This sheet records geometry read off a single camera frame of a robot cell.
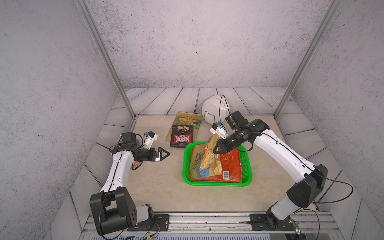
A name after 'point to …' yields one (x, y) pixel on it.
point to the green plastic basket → (246, 163)
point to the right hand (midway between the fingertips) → (215, 151)
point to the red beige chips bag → (231, 168)
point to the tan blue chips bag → (204, 163)
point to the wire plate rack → (205, 111)
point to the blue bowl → (138, 143)
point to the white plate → (215, 108)
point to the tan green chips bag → (184, 118)
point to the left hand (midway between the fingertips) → (163, 153)
